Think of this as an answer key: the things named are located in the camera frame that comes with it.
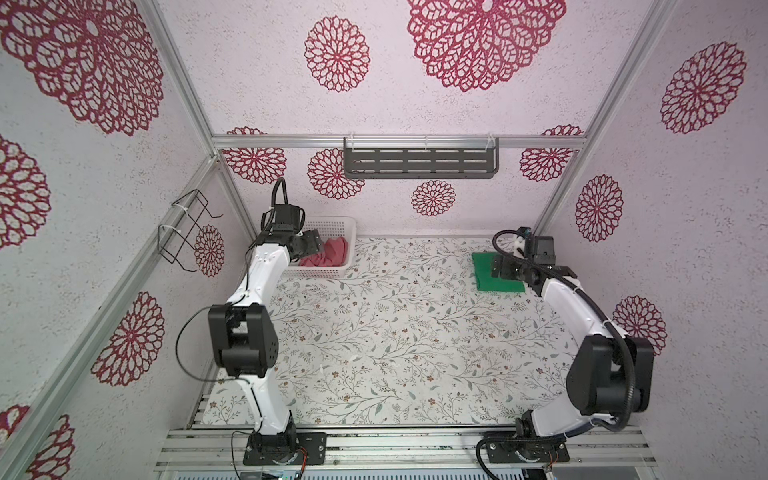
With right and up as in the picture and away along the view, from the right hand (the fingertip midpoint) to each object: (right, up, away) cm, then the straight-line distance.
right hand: (509, 258), depth 90 cm
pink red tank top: (-56, +2, +17) cm, 58 cm away
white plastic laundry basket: (-60, +13, +27) cm, 67 cm away
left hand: (-62, +3, +3) cm, 62 cm away
